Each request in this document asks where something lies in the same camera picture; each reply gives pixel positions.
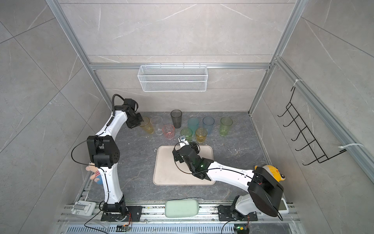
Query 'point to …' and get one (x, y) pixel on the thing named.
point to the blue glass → (208, 123)
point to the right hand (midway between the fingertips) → (183, 146)
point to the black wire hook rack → (300, 126)
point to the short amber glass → (201, 133)
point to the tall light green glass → (225, 124)
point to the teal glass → (193, 124)
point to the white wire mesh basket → (173, 78)
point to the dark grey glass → (176, 115)
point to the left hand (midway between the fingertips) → (142, 120)
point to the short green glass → (188, 133)
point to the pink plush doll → (96, 176)
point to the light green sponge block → (180, 208)
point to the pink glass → (168, 130)
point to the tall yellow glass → (146, 126)
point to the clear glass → (157, 121)
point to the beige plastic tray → (168, 171)
